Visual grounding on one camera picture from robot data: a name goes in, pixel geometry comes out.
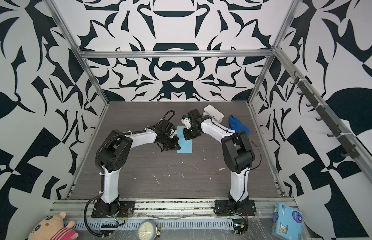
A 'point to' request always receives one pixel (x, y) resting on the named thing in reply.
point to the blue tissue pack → (287, 223)
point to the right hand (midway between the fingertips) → (186, 135)
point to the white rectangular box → (211, 111)
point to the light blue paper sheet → (185, 145)
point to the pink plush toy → (51, 227)
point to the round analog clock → (146, 230)
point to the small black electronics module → (240, 226)
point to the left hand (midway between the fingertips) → (182, 145)
